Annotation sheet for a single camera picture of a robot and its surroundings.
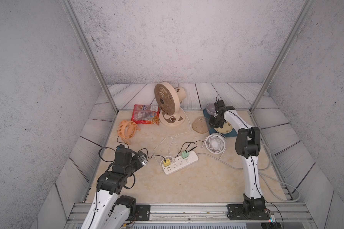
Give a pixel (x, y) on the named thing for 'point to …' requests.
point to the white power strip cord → (219, 159)
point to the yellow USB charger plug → (167, 162)
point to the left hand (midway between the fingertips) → (143, 158)
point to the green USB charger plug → (184, 154)
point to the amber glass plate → (199, 125)
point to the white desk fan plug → (173, 161)
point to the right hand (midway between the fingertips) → (210, 124)
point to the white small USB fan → (215, 143)
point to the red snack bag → (145, 114)
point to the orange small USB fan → (126, 130)
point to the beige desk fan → (168, 98)
